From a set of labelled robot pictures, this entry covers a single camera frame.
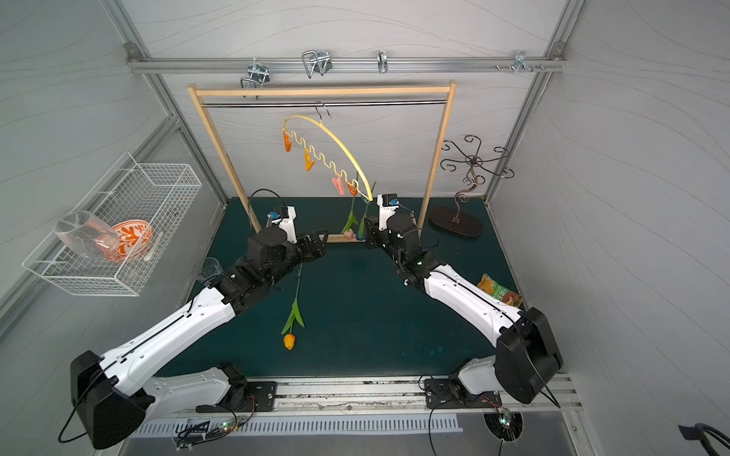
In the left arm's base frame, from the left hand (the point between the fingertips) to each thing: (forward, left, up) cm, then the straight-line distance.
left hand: (319, 234), depth 73 cm
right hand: (+7, -12, -1) cm, 14 cm away
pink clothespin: (+15, -4, +3) cm, 16 cm away
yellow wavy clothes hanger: (+7, -13, +6) cm, 16 cm away
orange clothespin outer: (+32, +14, +7) cm, 35 cm away
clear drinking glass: (+3, +41, -24) cm, 47 cm away
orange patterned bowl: (-5, +43, +5) cm, 43 cm away
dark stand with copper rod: (+30, -44, -27) cm, 59 cm away
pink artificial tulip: (+16, -5, -18) cm, 24 cm away
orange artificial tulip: (-19, +10, -26) cm, 34 cm away
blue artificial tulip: (+14, -10, -18) cm, 25 cm away
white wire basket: (+12, +48, +3) cm, 49 cm away
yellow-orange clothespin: (+26, +7, +4) cm, 27 cm away
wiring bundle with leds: (-41, +27, -25) cm, 55 cm away
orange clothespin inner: (+15, -8, +3) cm, 17 cm away
